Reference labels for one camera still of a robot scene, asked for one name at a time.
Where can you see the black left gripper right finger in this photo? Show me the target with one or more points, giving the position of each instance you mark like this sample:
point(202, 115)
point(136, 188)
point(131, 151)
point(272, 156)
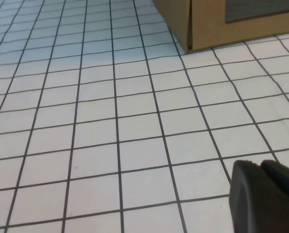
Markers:
point(275, 190)

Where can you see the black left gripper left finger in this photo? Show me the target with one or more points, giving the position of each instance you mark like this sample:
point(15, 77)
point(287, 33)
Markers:
point(245, 200)

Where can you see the brown cardboard shoebox shell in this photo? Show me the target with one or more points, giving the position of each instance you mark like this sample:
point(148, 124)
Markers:
point(203, 24)

